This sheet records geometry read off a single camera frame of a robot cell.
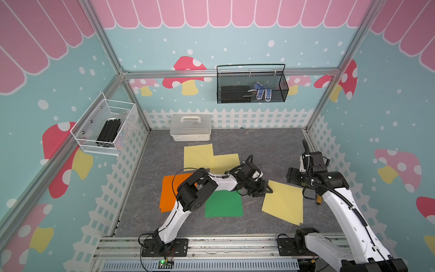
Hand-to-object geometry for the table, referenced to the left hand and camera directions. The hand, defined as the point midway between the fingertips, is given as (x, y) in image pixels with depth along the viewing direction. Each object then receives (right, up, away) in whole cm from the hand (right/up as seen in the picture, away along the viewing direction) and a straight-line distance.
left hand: (269, 195), depth 87 cm
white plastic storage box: (-45, +38, +22) cm, 63 cm away
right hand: (+9, +12, -9) cm, 17 cm away
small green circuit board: (-49, -26, -14) cm, 57 cm away
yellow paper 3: (-40, +18, +20) cm, 48 cm away
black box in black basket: (-17, +54, +6) cm, 57 cm away
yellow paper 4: (-26, +14, +16) cm, 33 cm away
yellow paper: (+9, -4, +1) cm, 10 cm away
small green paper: (-23, -4, 0) cm, 23 cm away
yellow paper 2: (+13, -11, -5) cm, 17 cm away
